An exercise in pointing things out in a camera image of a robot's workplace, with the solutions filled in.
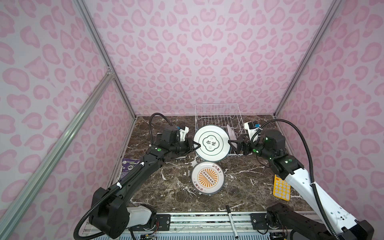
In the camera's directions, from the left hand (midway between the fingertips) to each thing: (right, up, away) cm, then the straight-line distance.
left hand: (201, 143), depth 75 cm
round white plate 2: (+4, -17, +16) cm, 24 cm away
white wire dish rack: (+16, +18, +43) cm, 49 cm away
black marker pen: (+15, -38, -3) cm, 41 cm away
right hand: (+16, +3, -3) cm, 17 cm away
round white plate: (+7, 0, +4) cm, 8 cm away
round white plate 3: (+5, -25, +9) cm, 27 cm away
